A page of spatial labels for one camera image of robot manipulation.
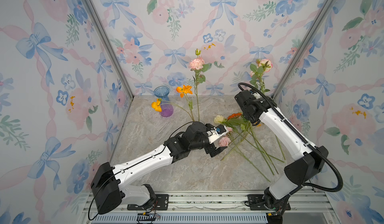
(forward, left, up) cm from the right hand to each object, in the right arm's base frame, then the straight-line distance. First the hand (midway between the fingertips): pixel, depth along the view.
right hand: (268, 109), depth 75 cm
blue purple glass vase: (+23, +58, -10) cm, 63 cm away
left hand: (-13, +24, -4) cm, 27 cm away
